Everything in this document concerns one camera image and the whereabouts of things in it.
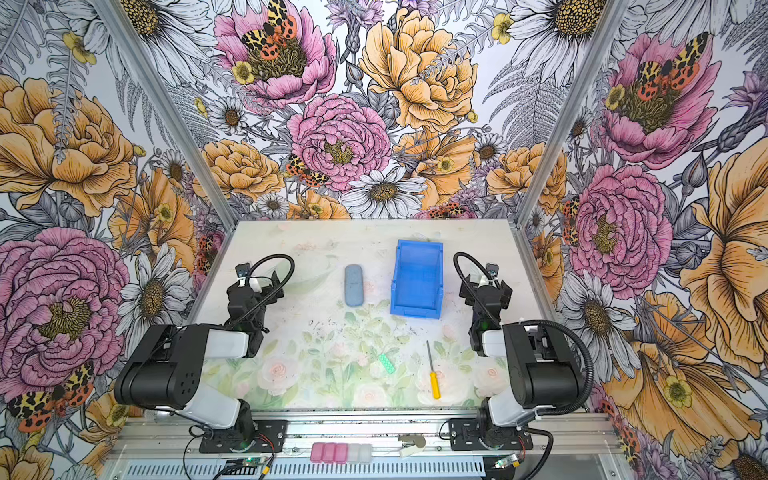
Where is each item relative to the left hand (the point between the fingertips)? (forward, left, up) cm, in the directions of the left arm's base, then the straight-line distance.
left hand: (261, 282), depth 93 cm
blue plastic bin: (+5, -49, -12) cm, 51 cm away
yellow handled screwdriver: (-27, -51, -8) cm, 58 cm away
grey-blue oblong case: (+2, -27, -6) cm, 28 cm away
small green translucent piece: (-22, -38, -7) cm, 45 cm away
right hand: (-2, -68, 0) cm, 68 cm away
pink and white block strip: (-43, -27, -9) cm, 52 cm away
